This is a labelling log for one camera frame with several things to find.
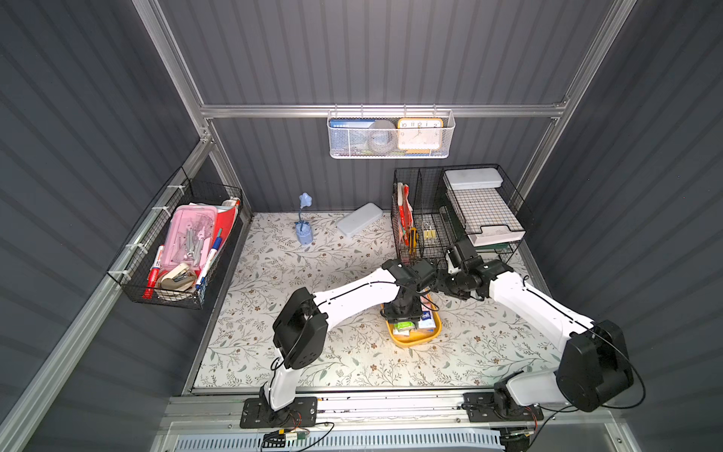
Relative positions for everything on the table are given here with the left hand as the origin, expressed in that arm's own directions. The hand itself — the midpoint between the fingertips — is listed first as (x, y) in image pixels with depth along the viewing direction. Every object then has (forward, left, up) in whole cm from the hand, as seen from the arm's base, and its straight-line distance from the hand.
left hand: (414, 325), depth 80 cm
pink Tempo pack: (-1, +3, -3) cm, 4 cm away
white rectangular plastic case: (+50, +16, -7) cm, 53 cm away
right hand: (+12, -10, +2) cm, 16 cm away
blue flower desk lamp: (+39, +37, -1) cm, 54 cm away
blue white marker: (+9, +53, +21) cm, 57 cm away
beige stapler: (+3, +57, +22) cm, 61 cm away
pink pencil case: (+15, +59, +22) cm, 65 cm away
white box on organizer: (+50, -26, +13) cm, 58 cm away
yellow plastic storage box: (0, -2, -7) cm, 7 cm away
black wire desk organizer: (+52, -15, -3) cm, 55 cm away
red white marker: (+4, +64, +22) cm, 67 cm away
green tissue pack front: (-1, +3, +1) cm, 3 cm away
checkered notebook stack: (+33, -26, +12) cm, 43 cm away
